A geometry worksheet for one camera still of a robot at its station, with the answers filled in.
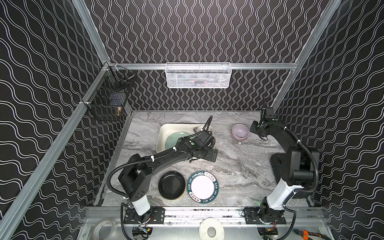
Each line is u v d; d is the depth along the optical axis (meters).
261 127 0.70
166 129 1.03
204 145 0.64
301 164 0.48
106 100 0.94
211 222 0.73
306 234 0.69
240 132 1.03
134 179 0.45
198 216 0.76
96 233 0.68
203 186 0.84
